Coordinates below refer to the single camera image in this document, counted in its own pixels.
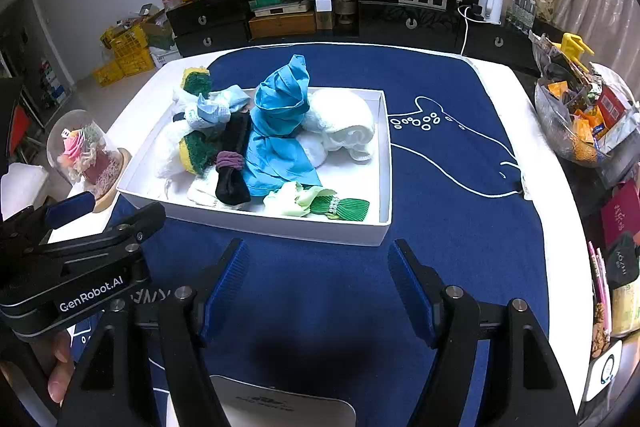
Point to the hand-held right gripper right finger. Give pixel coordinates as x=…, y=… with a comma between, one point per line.
x=412, y=292

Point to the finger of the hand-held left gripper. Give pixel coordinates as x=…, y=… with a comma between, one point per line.
x=70, y=209
x=135, y=227

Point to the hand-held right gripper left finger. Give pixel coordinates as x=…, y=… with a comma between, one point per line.
x=225, y=292

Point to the white cardboard box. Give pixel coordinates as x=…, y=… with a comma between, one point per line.
x=350, y=187

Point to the teal blue garment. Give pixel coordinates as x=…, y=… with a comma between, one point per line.
x=280, y=142

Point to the white plush toy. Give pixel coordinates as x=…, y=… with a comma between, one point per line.
x=340, y=122

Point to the person's left hand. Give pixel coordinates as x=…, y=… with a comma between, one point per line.
x=60, y=372

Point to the white cushion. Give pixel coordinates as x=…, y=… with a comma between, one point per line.
x=22, y=189

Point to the glass dome with flowers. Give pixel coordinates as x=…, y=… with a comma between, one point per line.
x=85, y=152

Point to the small white cloth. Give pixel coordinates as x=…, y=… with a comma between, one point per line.
x=202, y=194

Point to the navy blue mat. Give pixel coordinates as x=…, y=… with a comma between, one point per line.
x=450, y=207

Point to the red chair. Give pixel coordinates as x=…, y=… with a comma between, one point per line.
x=25, y=124

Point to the black sock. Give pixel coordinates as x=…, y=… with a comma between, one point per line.
x=232, y=187

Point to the light green cloth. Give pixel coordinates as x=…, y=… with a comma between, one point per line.
x=285, y=204

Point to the purple scrunchie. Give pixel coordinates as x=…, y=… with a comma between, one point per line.
x=231, y=160

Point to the white flat case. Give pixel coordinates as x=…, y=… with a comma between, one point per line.
x=280, y=404

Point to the light blue cloth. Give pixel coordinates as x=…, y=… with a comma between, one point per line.
x=220, y=102

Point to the stack of yellow crates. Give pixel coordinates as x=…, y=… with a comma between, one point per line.
x=127, y=52

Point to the pink pens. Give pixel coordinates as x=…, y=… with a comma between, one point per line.
x=600, y=282

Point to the maroon gift bag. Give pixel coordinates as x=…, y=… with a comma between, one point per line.
x=620, y=212

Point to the glass bowl of snacks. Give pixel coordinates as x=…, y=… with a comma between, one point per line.
x=580, y=127

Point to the wooden box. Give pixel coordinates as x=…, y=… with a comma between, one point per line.
x=282, y=26

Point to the stack of green books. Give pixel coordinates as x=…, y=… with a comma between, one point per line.
x=277, y=4

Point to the black TV cabinet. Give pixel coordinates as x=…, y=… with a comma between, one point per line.
x=390, y=14

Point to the small white box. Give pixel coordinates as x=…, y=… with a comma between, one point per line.
x=323, y=9

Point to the yellow plastic toy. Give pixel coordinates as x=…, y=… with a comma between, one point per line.
x=575, y=49

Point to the dark patterned jar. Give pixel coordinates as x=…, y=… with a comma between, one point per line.
x=345, y=4

